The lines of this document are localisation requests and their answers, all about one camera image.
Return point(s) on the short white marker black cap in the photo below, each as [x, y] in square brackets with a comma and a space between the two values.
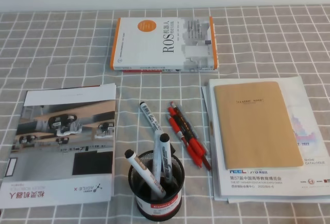
[150, 118]

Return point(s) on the clear capped pen in holder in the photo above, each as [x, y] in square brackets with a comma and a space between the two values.
[157, 160]

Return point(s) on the red black pen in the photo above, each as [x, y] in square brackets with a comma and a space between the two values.
[185, 128]

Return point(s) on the red marker pen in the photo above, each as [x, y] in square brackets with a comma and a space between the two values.
[179, 133]

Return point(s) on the white marker left in holder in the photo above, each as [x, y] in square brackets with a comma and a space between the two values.
[145, 173]

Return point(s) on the black mesh pen holder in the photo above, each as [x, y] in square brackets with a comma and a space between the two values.
[156, 209]

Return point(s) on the red book under ROS book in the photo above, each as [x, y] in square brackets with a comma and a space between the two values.
[150, 71]

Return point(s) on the white marker tall black cap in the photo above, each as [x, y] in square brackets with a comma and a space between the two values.
[166, 157]

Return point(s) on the white orange ROS book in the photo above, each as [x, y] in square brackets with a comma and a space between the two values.
[164, 44]

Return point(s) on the dark red pencil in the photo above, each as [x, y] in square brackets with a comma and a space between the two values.
[206, 163]

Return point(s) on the tan classic notebook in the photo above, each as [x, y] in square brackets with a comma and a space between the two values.
[256, 130]

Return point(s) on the AgileX robot brochure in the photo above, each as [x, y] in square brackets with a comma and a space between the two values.
[63, 149]

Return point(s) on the paper stack under catalogue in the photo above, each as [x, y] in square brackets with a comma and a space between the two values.
[216, 183]

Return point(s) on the white expo catalogue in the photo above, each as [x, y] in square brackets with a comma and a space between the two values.
[311, 180]

